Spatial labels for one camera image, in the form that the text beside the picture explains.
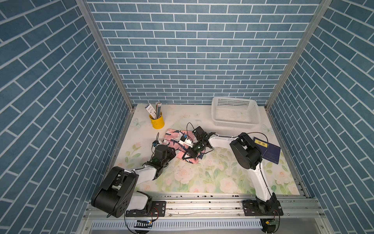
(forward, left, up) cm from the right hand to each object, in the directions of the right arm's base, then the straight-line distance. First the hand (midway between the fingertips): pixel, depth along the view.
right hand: (184, 158), depth 91 cm
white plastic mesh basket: (+44, -37, -1) cm, 57 cm away
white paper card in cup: (+26, +26, +14) cm, 40 cm away
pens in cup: (+29, +21, +16) cm, 39 cm away
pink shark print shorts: (+13, +11, +2) cm, 17 cm away
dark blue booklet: (+10, -55, -1) cm, 56 cm away
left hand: (+4, +5, +3) cm, 7 cm away
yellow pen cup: (+22, +22, +6) cm, 31 cm away
